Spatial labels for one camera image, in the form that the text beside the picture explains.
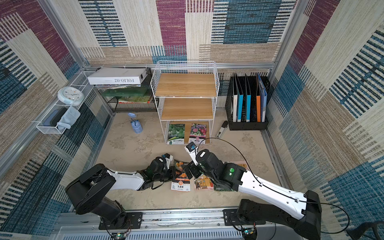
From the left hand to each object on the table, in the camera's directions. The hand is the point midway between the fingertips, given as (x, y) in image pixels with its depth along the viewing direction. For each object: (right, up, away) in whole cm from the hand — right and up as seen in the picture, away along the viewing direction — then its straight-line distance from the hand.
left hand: (182, 172), depth 87 cm
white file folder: (+31, +40, +4) cm, 51 cm away
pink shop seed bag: (+12, -5, -2) cm, 13 cm away
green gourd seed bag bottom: (-6, +21, +18) cm, 28 cm away
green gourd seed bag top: (+20, -7, -4) cm, 21 cm away
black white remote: (+26, +24, +18) cm, 40 cm away
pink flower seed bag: (+9, +21, +18) cm, 29 cm away
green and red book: (-26, +44, +13) cm, 53 cm away
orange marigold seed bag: (0, -4, -3) cm, 5 cm away
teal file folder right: (+39, +42, +3) cm, 57 cm away
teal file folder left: (+33, +42, +2) cm, 54 cm away
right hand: (+4, +11, -15) cm, 19 cm away
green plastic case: (-36, +48, +7) cm, 60 cm away
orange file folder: (+44, +42, +3) cm, 61 cm away
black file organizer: (+47, +27, +19) cm, 58 cm away
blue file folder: (+46, +42, 0) cm, 62 cm away
